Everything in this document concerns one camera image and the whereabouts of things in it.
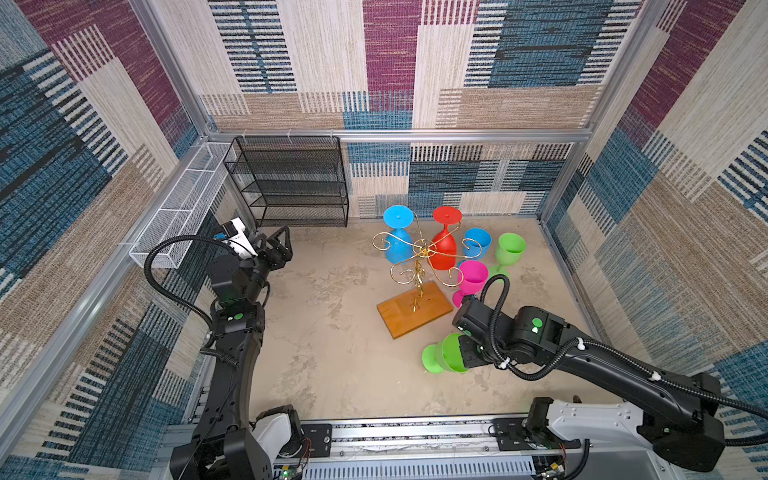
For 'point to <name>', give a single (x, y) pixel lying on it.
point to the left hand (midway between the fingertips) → (276, 226)
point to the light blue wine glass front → (477, 241)
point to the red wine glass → (442, 253)
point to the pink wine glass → (472, 278)
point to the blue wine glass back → (398, 241)
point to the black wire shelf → (291, 179)
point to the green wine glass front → (510, 250)
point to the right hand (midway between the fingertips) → (472, 357)
